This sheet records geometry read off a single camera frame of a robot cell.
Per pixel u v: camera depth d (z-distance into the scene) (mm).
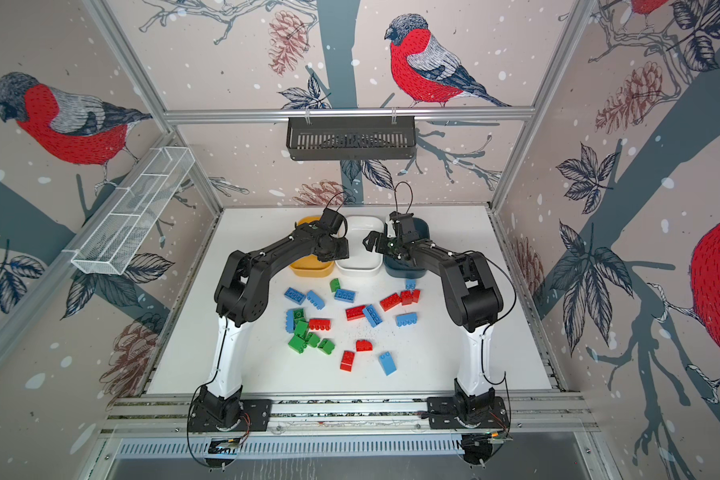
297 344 837
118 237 727
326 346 834
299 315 878
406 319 883
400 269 908
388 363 801
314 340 849
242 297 573
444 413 728
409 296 919
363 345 849
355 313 899
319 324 876
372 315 878
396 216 931
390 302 922
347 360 815
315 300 927
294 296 951
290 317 882
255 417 733
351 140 1067
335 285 959
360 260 1005
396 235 856
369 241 925
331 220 835
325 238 782
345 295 947
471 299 543
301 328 869
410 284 954
